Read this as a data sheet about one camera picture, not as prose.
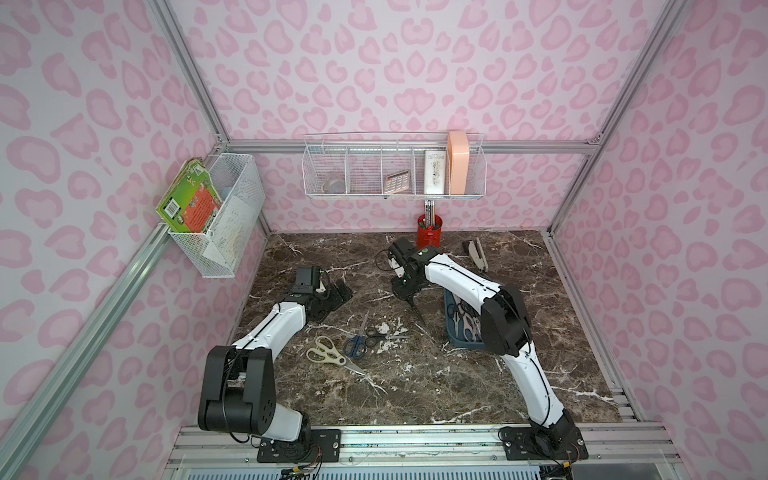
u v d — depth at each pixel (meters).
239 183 0.81
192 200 0.72
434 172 0.92
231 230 0.84
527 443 0.72
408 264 0.74
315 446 0.73
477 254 1.10
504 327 0.59
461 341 0.90
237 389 0.46
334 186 0.93
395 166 0.98
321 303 0.76
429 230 1.07
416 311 0.99
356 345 0.90
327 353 0.88
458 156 0.82
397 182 0.95
